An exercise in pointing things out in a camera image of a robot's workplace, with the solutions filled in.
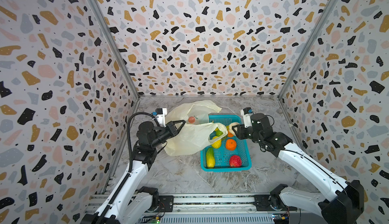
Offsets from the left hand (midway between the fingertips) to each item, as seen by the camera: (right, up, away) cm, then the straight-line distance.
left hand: (185, 120), depth 70 cm
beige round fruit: (+24, -2, +8) cm, 25 cm away
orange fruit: (+25, -16, +20) cm, 36 cm away
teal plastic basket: (+24, -22, +21) cm, 38 cm away
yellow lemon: (+17, -15, +20) cm, 30 cm away
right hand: (+24, -3, +8) cm, 25 cm away
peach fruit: (+1, -1, +23) cm, 23 cm away
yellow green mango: (+12, -22, +15) cm, 30 cm away
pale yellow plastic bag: (+5, -5, -1) cm, 8 cm away
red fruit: (+25, -23, +12) cm, 36 cm away
